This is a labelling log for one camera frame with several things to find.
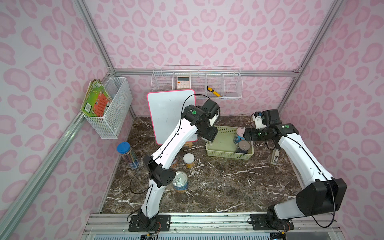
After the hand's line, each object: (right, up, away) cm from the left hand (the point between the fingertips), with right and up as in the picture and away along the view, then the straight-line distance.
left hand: (208, 131), depth 77 cm
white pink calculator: (-15, +31, +18) cm, 38 cm away
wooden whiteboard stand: (-11, -9, +20) cm, 24 cm away
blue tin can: (-14, -26, -2) cm, 30 cm away
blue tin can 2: (+21, -4, +17) cm, 27 cm away
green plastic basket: (+12, -11, +26) cm, 31 cm away
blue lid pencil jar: (-45, -10, +3) cm, 46 cm away
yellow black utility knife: (+5, +26, +21) cm, 33 cm away
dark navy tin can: (+22, -10, +12) cm, 27 cm away
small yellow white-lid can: (-11, -17, +11) cm, 23 cm away
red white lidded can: (-19, -19, +11) cm, 29 cm away
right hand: (+24, -1, +5) cm, 25 cm away
